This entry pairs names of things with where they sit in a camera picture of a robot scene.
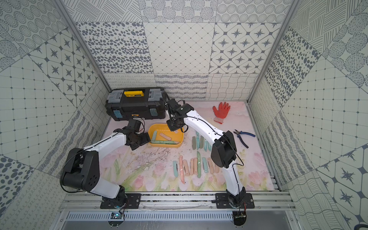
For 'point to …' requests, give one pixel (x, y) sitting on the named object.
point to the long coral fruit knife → (181, 169)
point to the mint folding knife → (175, 168)
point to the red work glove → (221, 113)
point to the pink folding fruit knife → (186, 171)
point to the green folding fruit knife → (199, 165)
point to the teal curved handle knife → (205, 145)
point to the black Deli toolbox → (135, 103)
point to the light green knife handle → (164, 142)
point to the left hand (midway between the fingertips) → (149, 141)
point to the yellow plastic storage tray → (161, 136)
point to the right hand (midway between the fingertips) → (175, 128)
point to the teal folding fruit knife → (205, 165)
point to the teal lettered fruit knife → (198, 141)
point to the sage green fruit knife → (193, 143)
